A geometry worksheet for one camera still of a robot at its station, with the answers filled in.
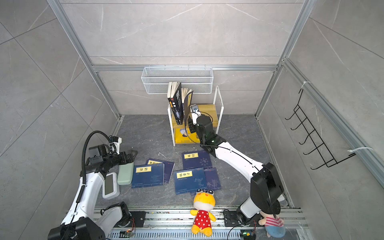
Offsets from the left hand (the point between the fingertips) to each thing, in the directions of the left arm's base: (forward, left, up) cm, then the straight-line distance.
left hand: (128, 150), depth 82 cm
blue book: (+1, -40, -15) cm, 43 cm away
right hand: (+13, -37, +14) cm, 42 cm away
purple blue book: (-14, -47, -15) cm, 51 cm away
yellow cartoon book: (+16, -29, -10) cm, 34 cm away
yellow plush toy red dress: (-26, -41, -8) cm, 49 cm away
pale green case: (-8, +4, -13) cm, 16 cm away
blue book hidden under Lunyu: (-5, -21, -15) cm, 26 cm away
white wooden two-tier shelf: (+25, -51, +5) cm, 57 cm away
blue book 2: (-14, -32, -15) cm, 38 cm away
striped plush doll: (-37, -72, -8) cm, 82 cm away
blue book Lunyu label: (-10, -9, -14) cm, 19 cm away
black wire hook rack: (-17, -93, +16) cm, 96 cm away
